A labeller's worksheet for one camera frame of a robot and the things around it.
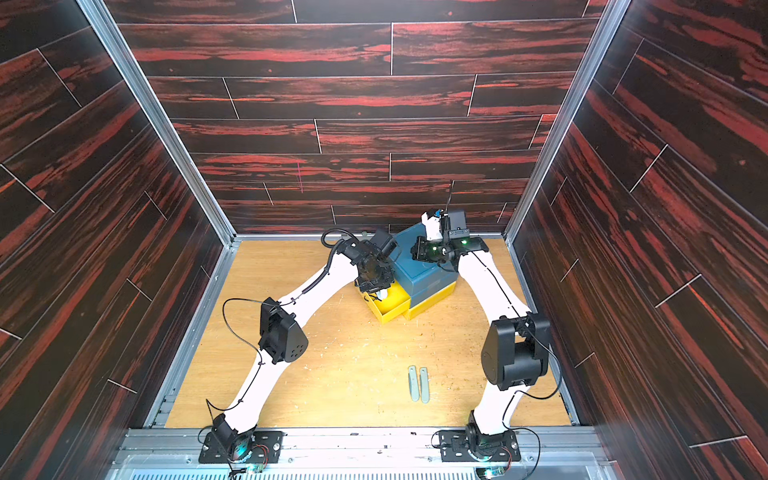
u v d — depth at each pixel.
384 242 0.74
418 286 0.81
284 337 0.57
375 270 0.75
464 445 0.73
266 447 0.72
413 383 0.84
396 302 0.92
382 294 0.90
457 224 0.68
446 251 0.64
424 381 0.84
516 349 0.47
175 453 0.72
